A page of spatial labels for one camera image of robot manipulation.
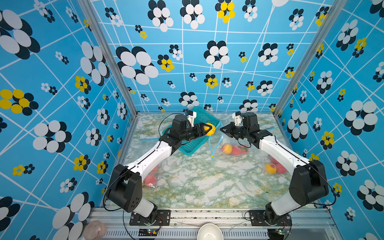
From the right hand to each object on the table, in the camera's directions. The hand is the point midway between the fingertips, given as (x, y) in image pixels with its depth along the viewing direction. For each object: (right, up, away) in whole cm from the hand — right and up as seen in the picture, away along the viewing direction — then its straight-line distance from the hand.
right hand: (222, 128), depth 84 cm
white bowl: (-8, -48, -15) cm, 51 cm away
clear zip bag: (+1, -12, +7) cm, 14 cm away
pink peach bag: (+11, -14, +7) cm, 19 cm away
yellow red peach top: (-7, -2, -9) cm, 11 cm away
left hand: (-7, 0, -7) cm, 10 cm away
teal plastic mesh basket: (-28, -1, -19) cm, 34 cm away
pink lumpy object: (-63, -48, -15) cm, 80 cm away
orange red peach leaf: (+4, -13, +7) cm, 15 cm away
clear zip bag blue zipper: (-38, -28, -4) cm, 47 cm away
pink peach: (-39, -24, +3) cm, 46 cm away
